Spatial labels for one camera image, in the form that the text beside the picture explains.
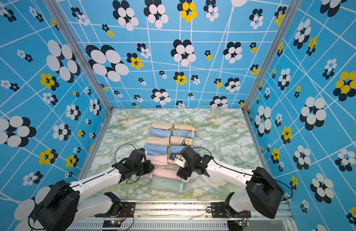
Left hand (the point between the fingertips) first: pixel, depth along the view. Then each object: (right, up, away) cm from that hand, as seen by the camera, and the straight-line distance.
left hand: (156, 166), depth 86 cm
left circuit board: (-20, -25, -14) cm, 35 cm away
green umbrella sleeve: (+7, -8, -8) cm, 13 cm away
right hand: (+16, +2, -2) cm, 16 cm away
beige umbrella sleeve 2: (-1, +14, +11) cm, 17 cm away
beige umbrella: (+18, +23, +17) cm, 33 cm away
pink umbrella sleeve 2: (+5, -3, -2) cm, 7 cm away
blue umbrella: (+16, +19, +13) cm, 28 cm away
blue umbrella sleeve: (0, +19, +15) cm, 24 cm away
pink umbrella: (+8, +2, +1) cm, 9 cm away
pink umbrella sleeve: (+1, +3, +2) cm, 4 cm away
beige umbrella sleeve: (+1, +24, +22) cm, 33 cm away
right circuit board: (+41, -24, -16) cm, 51 cm away
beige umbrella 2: (+13, +14, +11) cm, 22 cm away
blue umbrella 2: (+12, +9, +6) cm, 16 cm away
